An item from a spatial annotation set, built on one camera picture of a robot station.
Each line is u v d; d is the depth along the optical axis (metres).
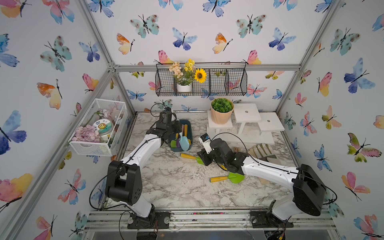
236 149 0.97
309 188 0.43
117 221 0.74
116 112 0.79
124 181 0.45
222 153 0.62
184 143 0.90
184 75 0.87
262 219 0.74
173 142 1.03
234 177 0.86
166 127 0.68
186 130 1.08
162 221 0.74
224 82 0.99
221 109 0.84
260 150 0.98
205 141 0.70
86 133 0.59
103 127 0.66
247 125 1.14
